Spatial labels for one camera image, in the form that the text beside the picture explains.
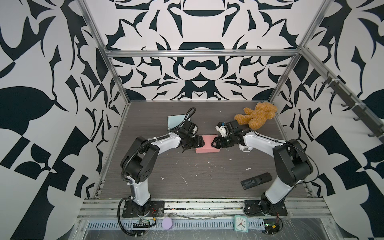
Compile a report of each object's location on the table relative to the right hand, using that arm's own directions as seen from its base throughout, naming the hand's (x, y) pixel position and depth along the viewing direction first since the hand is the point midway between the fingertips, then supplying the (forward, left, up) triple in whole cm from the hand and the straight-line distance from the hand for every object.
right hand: (215, 142), depth 92 cm
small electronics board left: (-40, +39, -7) cm, 56 cm away
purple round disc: (-40, +25, +4) cm, 47 cm away
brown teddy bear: (+14, -27, +5) cm, 30 cm away
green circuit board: (-41, -23, -7) cm, 48 cm away
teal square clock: (-40, -8, -3) cm, 41 cm away
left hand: (0, +8, +1) cm, 8 cm away
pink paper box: (-4, +5, 0) cm, 6 cm away
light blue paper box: (+16, +26, +1) cm, 31 cm away
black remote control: (-21, -21, -5) cm, 30 cm away
